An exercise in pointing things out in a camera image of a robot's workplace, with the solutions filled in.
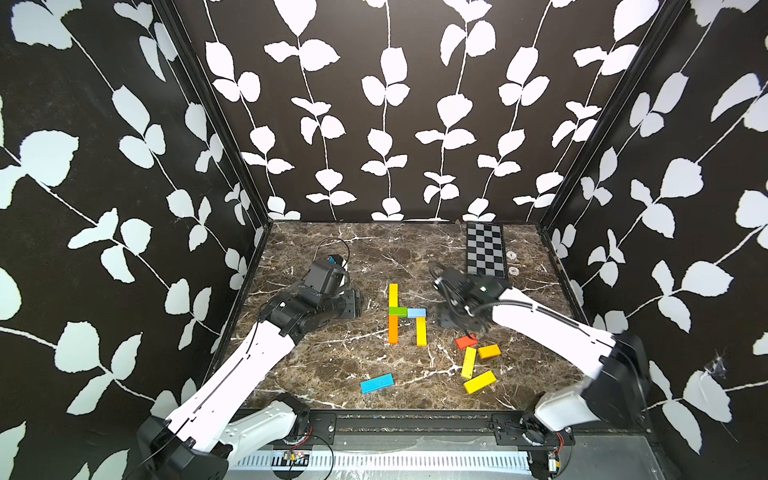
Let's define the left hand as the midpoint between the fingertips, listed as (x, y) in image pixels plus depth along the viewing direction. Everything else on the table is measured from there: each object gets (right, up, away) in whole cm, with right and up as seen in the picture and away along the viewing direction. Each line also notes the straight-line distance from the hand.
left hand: (356, 295), depth 75 cm
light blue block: (+17, -9, +20) cm, 28 cm away
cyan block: (+5, -25, +6) cm, 26 cm away
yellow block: (+9, -4, +23) cm, 25 cm away
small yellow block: (+38, -19, +13) cm, 45 cm away
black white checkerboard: (+44, +12, +36) cm, 58 cm away
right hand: (+24, -8, +6) cm, 25 cm away
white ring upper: (+54, +10, +36) cm, 66 cm away
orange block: (+9, -14, +16) cm, 23 cm away
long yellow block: (+18, -14, +16) cm, 28 cm away
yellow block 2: (+32, -21, +11) cm, 40 cm away
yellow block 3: (+34, -25, +7) cm, 43 cm away
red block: (+32, -17, +15) cm, 39 cm away
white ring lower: (+53, +4, +32) cm, 63 cm away
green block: (+12, -8, +20) cm, 25 cm away
